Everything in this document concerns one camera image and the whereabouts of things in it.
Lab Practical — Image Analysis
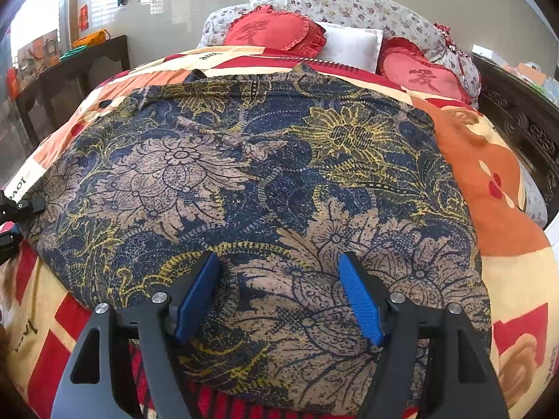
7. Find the dark wooden side table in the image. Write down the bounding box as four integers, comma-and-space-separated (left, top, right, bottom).
16, 35, 131, 148

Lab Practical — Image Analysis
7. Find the red heart cushion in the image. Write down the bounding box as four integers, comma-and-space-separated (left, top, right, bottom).
224, 5, 327, 58
377, 37, 472, 104

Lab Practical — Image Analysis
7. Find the right red heart cushion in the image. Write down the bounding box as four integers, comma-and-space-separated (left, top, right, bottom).
377, 37, 472, 104

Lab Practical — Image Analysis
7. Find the navy gold floral shirt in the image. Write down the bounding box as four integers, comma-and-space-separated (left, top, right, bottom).
22, 65, 492, 414

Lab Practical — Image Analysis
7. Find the yellow object on table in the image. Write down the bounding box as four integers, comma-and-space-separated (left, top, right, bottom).
71, 29, 111, 49

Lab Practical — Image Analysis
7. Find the left red heart cushion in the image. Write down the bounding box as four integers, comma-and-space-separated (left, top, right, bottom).
224, 5, 327, 58

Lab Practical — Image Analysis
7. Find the green object on table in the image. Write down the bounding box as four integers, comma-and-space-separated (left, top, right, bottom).
60, 45, 88, 61

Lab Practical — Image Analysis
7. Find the dark carved wooden cabinet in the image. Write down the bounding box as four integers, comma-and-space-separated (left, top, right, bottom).
472, 54, 558, 226

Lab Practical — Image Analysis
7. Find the orange red love bedspread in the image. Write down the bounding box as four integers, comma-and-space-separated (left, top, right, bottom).
1, 46, 558, 418

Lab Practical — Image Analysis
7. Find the white square pillow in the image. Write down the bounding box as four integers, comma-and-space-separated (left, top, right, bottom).
317, 23, 383, 73

